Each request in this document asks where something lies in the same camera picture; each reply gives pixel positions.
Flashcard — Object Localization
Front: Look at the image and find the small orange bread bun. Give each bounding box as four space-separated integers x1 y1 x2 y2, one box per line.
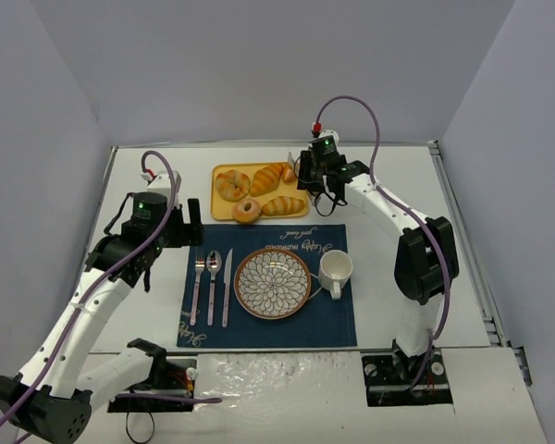
281 165 297 184

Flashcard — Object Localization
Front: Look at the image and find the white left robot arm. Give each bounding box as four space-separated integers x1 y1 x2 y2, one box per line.
0 170 204 443

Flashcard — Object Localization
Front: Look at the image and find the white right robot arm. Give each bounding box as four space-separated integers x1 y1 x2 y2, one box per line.
294 130 459 358

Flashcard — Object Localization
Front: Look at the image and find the round twisted bread roll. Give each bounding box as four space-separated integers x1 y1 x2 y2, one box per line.
215 169 251 202

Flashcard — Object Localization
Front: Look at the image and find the yellow plastic tray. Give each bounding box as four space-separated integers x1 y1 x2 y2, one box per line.
210 161 311 222

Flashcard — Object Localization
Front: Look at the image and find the large striped croissant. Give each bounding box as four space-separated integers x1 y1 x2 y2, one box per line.
250 163 283 197

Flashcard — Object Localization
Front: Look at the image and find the small striped croissant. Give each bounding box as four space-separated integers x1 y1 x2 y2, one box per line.
262 196 306 216

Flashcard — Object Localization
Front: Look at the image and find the sugared orange donut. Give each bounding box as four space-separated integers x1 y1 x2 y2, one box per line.
231 198 262 224

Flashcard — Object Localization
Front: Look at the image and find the dark blue cloth placemat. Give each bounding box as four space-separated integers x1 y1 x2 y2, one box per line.
177 224 357 349

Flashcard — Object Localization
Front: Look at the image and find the white ceramic mug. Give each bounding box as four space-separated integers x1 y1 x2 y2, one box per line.
318 250 353 301

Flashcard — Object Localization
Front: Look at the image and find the floral patterned ceramic plate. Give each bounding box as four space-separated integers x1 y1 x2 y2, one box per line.
233 248 312 320

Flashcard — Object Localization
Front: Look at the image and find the fork with pink handle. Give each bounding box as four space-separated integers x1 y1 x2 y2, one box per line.
190 248 205 326

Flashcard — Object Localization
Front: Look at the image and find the spoon with pink handle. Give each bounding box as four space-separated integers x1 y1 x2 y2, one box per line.
205 250 222 326

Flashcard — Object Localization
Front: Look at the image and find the knife with pink handle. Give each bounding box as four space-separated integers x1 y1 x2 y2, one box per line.
221 249 233 328

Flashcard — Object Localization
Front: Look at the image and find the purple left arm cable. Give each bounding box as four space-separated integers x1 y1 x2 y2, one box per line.
0 150 223 444

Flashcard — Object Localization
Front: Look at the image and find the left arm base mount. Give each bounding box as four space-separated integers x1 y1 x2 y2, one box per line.
106 357 197 413

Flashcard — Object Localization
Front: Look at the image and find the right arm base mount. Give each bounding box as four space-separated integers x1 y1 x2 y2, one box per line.
361 348 453 407

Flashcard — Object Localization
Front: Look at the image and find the metal table edge rail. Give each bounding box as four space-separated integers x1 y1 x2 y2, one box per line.
426 141 533 389

